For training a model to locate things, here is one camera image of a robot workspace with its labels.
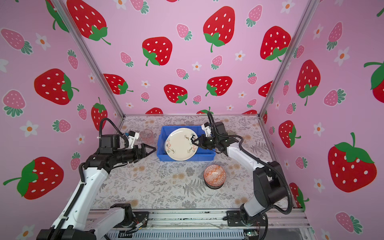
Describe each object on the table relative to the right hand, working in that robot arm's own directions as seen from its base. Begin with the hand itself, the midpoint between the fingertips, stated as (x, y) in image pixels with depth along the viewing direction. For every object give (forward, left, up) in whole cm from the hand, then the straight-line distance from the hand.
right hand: (192, 142), depth 82 cm
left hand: (-11, +19, +5) cm, 23 cm away
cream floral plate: (-2, +8, -2) cm, 8 cm away
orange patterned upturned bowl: (-13, -14, -13) cm, 23 cm away
